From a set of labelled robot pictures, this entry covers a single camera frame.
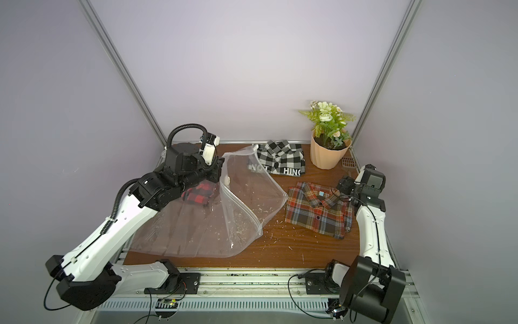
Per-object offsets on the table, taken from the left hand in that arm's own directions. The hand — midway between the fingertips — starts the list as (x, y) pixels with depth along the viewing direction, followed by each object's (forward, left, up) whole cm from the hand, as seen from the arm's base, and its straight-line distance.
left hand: (225, 158), depth 66 cm
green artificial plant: (+29, -42, -7) cm, 52 cm away
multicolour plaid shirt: (-2, -38, -33) cm, 50 cm away
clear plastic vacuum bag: (-6, +8, -36) cm, 38 cm away
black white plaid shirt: (+29, -21, -34) cm, 49 cm away
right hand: (+5, -50, -17) cm, 53 cm away
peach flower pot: (+23, -44, -26) cm, 56 cm away
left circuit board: (-39, +23, -40) cm, 60 cm away
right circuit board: (-39, -39, -39) cm, 67 cm away
